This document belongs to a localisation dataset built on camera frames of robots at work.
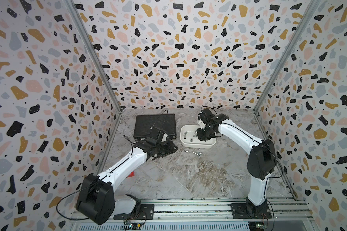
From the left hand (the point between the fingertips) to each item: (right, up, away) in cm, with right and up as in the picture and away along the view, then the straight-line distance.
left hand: (177, 148), depth 82 cm
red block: (-28, -17, +6) cm, 33 cm away
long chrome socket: (+12, -6, +14) cm, 20 cm away
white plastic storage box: (+8, +4, +22) cm, 23 cm away
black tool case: (-26, +14, +27) cm, 40 cm away
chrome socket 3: (+6, -4, +15) cm, 17 cm away
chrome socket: (+5, +7, +24) cm, 25 cm away
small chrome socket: (+15, -6, +14) cm, 21 cm away
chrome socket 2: (+9, +2, +19) cm, 21 cm away
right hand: (+13, +5, +8) cm, 16 cm away
